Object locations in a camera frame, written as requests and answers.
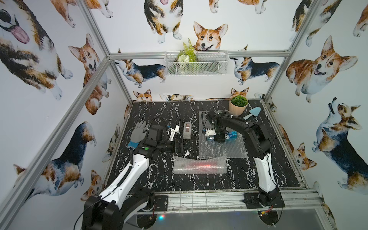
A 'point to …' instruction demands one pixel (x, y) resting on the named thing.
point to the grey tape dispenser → (187, 130)
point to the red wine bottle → (207, 166)
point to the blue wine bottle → (231, 135)
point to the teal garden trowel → (255, 111)
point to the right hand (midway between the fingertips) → (220, 134)
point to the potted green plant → (237, 104)
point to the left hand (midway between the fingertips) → (188, 143)
